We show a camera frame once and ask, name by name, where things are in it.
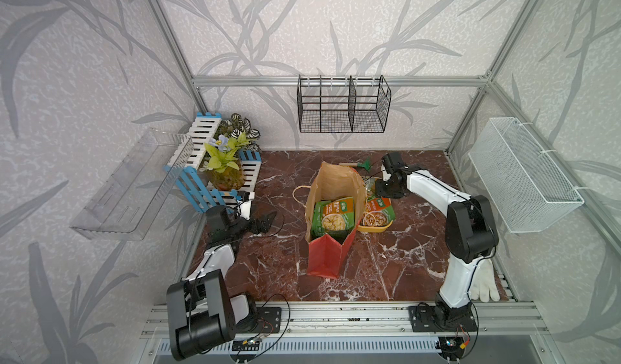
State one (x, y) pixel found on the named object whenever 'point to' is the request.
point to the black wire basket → (343, 104)
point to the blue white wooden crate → (185, 167)
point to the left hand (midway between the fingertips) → (264, 208)
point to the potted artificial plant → (226, 151)
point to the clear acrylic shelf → (122, 207)
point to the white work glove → (483, 281)
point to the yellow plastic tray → (373, 229)
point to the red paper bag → (331, 181)
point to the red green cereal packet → (378, 212)
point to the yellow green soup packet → (335, 217)
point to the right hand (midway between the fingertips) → (380, 190)
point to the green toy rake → (365, 164)
